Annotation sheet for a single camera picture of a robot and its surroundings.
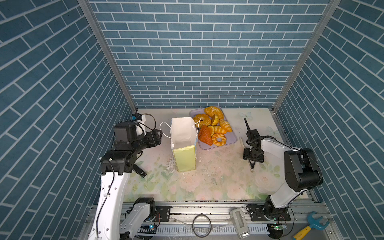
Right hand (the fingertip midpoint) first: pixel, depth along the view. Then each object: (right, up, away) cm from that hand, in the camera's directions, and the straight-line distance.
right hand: (248, 157), depth 94 cm
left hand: (-51, +18, -26) cm, 60 cm away
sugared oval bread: (-22, +31, +20) cm, 43 cm away
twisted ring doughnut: (-18, +8, +5) cm, 21 cm away
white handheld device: (-12, -25, -24) cm, 37 cm away
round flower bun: (-30, +24, +17) cm, 42 cm away
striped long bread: (-18, +17, +11) cm, 27 cm away
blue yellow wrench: (+24, -26, -24) cm, 43 cm away
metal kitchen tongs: (+1, -3, -3) cm, 4 cm away
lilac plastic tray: (-9, +11, +11) cm, 18 cm away
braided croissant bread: (-13, +20, +11) cm, 26 cm away
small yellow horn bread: (-19, +23, +14) cm, 33 cm away
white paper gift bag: (-42, +16, -2) cm, 45 cm away
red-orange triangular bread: (-28, +14, +3) cm, 31 cm away
